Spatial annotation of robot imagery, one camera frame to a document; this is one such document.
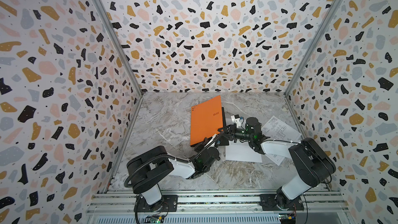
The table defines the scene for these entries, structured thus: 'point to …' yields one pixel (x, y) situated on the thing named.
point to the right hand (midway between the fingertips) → (217, 129)
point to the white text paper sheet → (242, 152)
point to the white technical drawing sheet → (275, 129)
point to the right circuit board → (285, 219)
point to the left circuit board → (154, 219)
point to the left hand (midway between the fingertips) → (206, 137)
